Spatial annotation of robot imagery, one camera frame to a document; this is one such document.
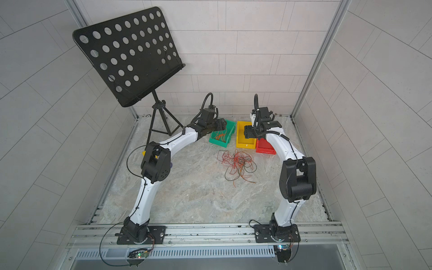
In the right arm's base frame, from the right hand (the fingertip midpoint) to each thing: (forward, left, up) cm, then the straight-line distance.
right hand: (250, 130), depth 92 cm
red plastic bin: (-3, -8, -11) cm, 14 cm away
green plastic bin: (+5, +11, -5) cm, 13 cm away
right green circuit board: (-54, -7, -16) cm, 56 cm away
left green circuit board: (-51, +51, -11) cm, 73 cm away
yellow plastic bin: (+1, +4, -13) cm, 13 cm away
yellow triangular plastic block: (-3, +62, -10) cm, 63 cm away
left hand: (+9, +13, -2) cm, 16 cm away
